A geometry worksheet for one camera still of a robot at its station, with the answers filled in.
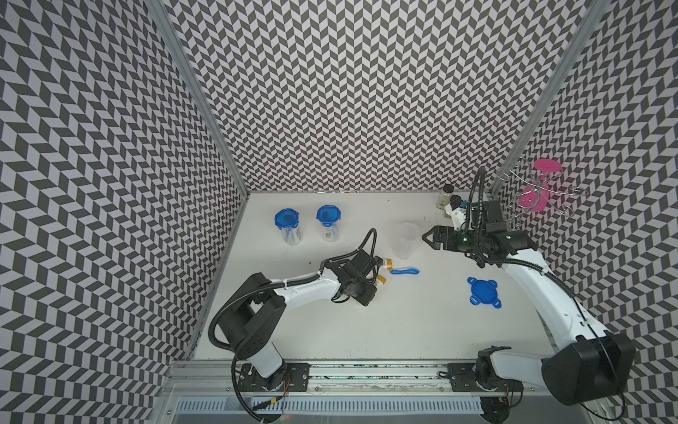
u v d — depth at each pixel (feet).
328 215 3.15
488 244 1.83
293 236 3.22
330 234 3.26
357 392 2.36
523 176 3.32
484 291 2.92
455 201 2.32
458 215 2.32
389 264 3.09
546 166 2.65
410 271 3.07
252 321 1.45
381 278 2.89
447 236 2.22
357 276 2.21
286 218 3.09
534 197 2.62
